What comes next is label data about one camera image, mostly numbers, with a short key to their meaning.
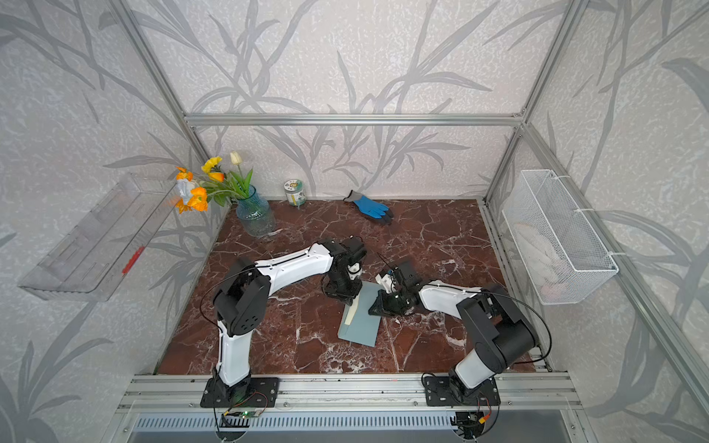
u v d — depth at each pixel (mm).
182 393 779
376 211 1145
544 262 753
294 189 1143
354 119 1812
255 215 997
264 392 727
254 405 717
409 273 737
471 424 712
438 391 728
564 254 601
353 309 866
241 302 500
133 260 641
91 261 643
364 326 848
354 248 763
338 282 781
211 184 861
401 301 758
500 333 449
